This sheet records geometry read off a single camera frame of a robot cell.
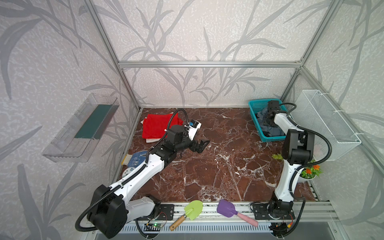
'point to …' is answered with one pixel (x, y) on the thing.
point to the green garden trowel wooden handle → (193, 209)
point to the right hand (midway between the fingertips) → (270, 118)
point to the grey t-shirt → (268, 130)
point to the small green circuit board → (152, 227)
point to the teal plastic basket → (257, 105)
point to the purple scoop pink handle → (227, 209)
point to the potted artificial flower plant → (307, 173)
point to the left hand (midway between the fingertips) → (204, 133)
